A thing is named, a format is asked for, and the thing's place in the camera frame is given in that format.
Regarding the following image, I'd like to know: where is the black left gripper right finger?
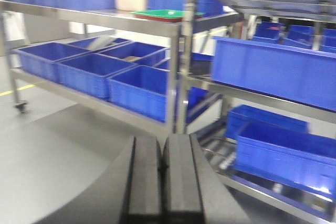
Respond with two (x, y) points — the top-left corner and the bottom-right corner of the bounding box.
(162, 133), (250, 224)

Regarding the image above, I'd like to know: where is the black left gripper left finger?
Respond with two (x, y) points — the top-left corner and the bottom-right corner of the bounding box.
(34, 136), (163, 224)

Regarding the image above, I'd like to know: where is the blue plastic bin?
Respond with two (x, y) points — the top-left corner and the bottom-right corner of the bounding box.
(226, 104), (310, 141)
(211, 36), (336, 111)
(234, 121), (336, 200)
(196, 0), (224, 18)

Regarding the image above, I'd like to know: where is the group of blue bins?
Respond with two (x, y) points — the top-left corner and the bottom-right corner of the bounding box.
(13, 36), (174, 123)

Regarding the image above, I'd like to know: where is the steel rack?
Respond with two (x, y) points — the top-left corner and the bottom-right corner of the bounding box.
(178, 0), (336, 224)

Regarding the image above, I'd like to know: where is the steel table on castors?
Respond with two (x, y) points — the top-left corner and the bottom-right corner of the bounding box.
(0, 0), (184, 135)

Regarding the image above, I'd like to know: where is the red plastic tray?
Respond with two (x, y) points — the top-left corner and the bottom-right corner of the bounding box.
(136, 14), (184, 23)

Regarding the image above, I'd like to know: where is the green plastic tray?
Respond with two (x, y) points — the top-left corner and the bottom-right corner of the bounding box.
(131, 8), (203, 19)

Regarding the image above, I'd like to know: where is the row of blue bins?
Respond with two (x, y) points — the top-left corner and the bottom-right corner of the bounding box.
(253, 21), (336, 53)

